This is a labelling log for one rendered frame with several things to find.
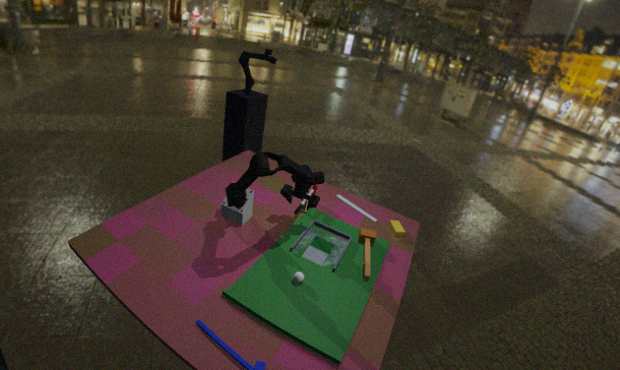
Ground blue putter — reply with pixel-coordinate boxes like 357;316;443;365
196;319;266;370

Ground yellow rectangular block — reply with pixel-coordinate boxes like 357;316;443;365
388;220;405;236

